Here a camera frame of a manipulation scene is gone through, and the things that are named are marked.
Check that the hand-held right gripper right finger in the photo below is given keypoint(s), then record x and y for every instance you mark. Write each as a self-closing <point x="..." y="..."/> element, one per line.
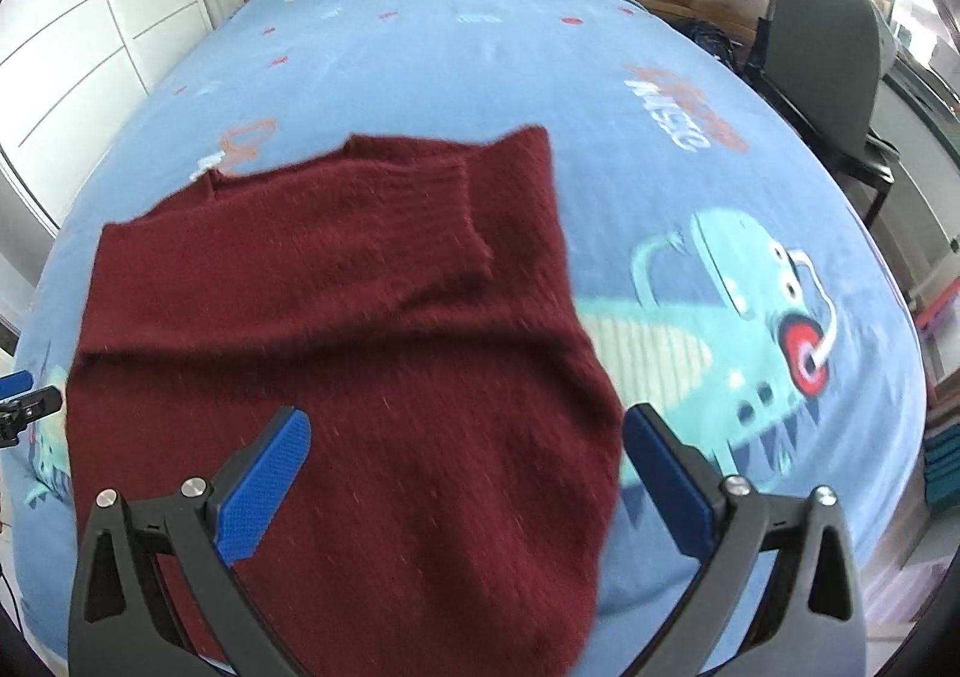
<point x="667" y="489"/>

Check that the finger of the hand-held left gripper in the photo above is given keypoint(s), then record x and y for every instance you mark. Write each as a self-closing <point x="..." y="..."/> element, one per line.
<point x="26" y="409"/>
<point x="13" y="383"/>

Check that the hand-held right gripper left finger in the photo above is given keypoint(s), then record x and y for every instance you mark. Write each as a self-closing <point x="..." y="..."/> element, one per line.
<point x="262" y="489"/>

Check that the dark red knit sweater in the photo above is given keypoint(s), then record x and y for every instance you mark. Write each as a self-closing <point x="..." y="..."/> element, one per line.
<point x="337" y="347"/>

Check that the teal storage boxes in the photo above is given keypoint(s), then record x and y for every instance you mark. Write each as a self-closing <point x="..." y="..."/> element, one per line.
<point x="943" y="474"/>

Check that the white wardrobe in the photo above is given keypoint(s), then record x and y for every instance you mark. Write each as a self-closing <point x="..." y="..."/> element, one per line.
<point x="97" y="10"/>

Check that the dark blue bag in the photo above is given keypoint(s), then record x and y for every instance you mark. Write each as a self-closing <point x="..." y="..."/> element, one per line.
<point x="712" y="44"/>

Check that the dark chair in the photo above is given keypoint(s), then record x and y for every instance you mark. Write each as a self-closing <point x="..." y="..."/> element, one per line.
<point x="825" y="62"/>

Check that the blue printed bed sheet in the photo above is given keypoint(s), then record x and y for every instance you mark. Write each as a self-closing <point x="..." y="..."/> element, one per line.
<point x="487" y="47"/>

